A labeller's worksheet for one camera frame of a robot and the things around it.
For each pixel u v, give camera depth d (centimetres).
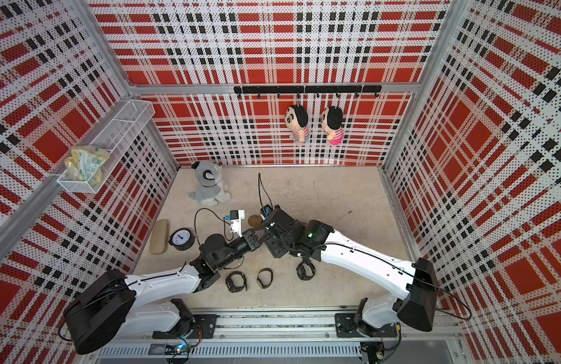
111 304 42
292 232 52
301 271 82
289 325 75
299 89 88
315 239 48
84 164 63
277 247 64
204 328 73
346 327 72
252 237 69
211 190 98
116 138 80
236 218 72
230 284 79
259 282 80
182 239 92
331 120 94
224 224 70
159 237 93
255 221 91
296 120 91
